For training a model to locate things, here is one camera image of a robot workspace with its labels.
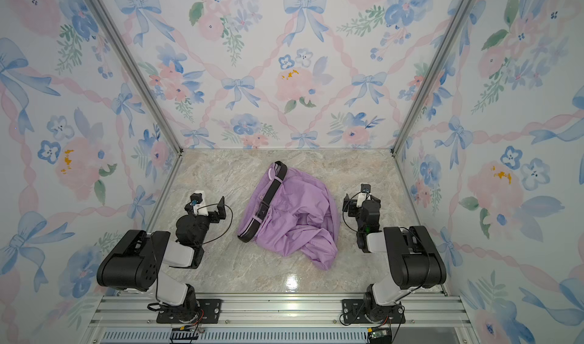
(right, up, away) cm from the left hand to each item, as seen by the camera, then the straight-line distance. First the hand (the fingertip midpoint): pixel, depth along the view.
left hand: (213, 196), depth 89 cm
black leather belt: (+25, +11, +14) cm, 31 cm away
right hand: (+59, 0, +4) cm, 59 cm away
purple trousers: (+35, -8, +3) cm, 36 cm away
